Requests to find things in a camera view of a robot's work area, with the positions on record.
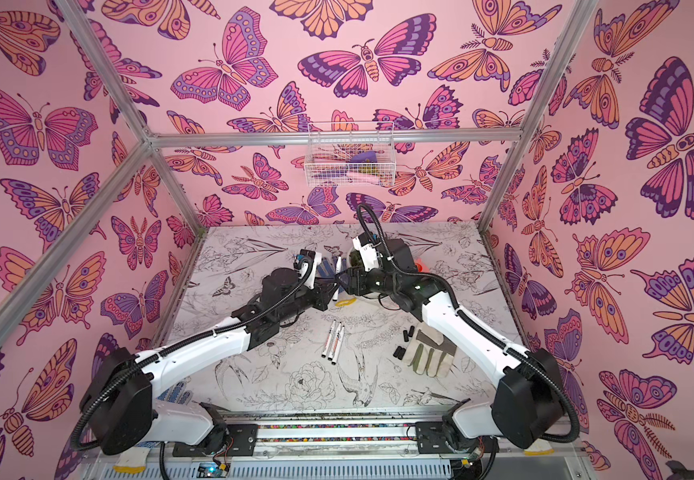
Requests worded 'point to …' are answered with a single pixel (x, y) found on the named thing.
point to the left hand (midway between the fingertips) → (341, 279)
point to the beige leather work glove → (429, 352)
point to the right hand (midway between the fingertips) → (343, 271)
